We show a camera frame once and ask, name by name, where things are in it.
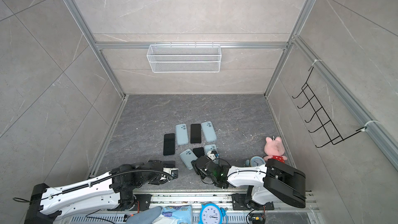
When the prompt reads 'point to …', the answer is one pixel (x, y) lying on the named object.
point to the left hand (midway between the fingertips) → (165, 161)
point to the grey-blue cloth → (145, 216)
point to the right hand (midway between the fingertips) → (188, 161)
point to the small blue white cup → (257, 160)
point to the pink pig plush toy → (274, 149)
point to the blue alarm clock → (211, 213)
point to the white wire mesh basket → (184, 58)
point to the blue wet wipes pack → (183, 213)
